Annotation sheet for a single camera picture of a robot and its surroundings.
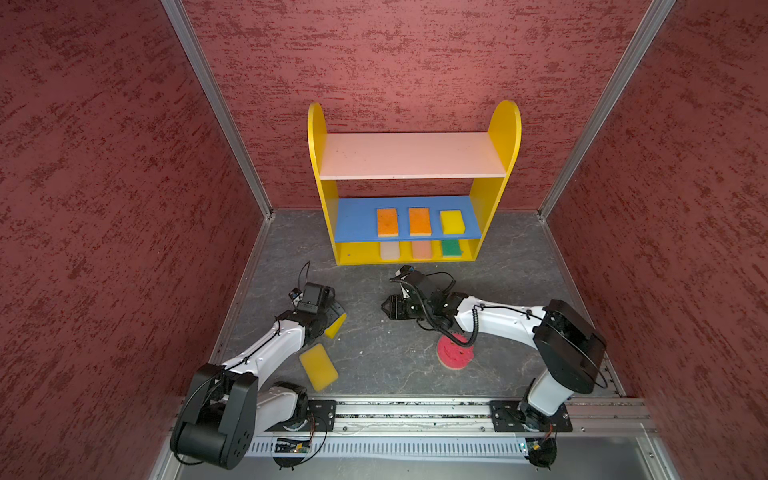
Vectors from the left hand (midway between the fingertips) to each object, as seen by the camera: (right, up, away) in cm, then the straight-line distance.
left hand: (330, 321), depth 90 cm
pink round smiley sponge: (+36, -7, -8) cm, 38 cm away
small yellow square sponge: (+39, +31, +6) cm, 50 cm away
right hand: (+18, +4, -5) cm, 19 cm away
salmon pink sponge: (+30, +22, +15) cm, 40 cm away
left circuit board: (-6, -26, -18) cm, 32 cm away
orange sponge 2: (+29, +31, +8) cm, 43 cm away
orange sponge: (+17, +31, +7) cm, 36 cm away
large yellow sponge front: (-2, -10, -8) cm, 13 cm away
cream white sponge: (+18, +21, +16) cm, 32 cm away
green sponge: (+40, +22, +16) cm, 49 cm away
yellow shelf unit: (+11, +28, +5) cm, 31 cm away
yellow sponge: (+1, -2, -3) cm, 4 cm away
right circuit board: (+55, -25, -20) cm, 64 cm away
